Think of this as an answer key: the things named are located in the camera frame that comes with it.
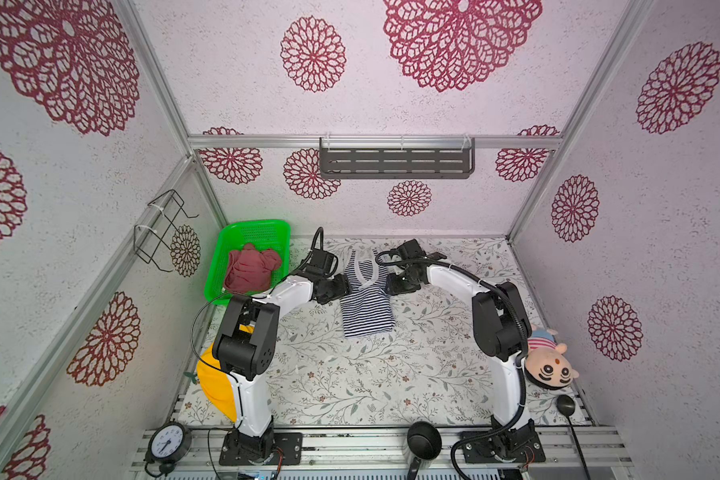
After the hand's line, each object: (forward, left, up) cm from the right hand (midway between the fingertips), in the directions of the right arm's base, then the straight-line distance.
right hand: (391, 283), depth 100 cm
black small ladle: (-35, -46, -6) cm, 58 cm away
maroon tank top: (+5, +50, 0) cm, 50 cm away
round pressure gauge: (-49, +55, -1) cm, 74 cm away
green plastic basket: (+18, +59, +3) cm, 62 cm away
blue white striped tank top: (-8, +8, -4) cm, 12 cm away
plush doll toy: (-27, -40, +1) cm, 48 cm away
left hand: (-4, +16, 0) cm, 16 cm away
